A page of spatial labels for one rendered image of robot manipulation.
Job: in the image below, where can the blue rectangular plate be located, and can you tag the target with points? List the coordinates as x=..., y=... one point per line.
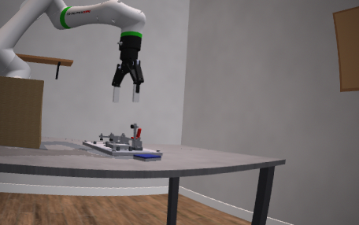
x=146, y=157

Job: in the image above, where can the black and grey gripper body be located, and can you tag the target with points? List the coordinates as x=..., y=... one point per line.
x=127, y=57

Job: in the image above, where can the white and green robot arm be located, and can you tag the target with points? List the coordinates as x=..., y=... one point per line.
x=113, y=12

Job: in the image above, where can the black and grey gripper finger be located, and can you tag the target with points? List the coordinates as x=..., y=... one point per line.
x=136, y=74
x=117, y=79

